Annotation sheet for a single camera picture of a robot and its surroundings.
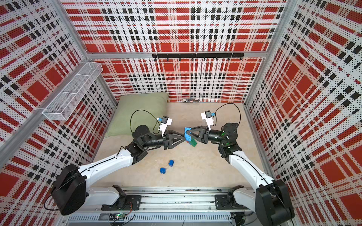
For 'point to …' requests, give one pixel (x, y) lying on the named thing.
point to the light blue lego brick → (187, 137)
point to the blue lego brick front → (162, 170)
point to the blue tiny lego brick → (171, 163)
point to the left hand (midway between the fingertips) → (186, 138)
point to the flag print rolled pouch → (191, 100)
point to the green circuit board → (117, 216)
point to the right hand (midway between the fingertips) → (189, 132)
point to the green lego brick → (193, 142)
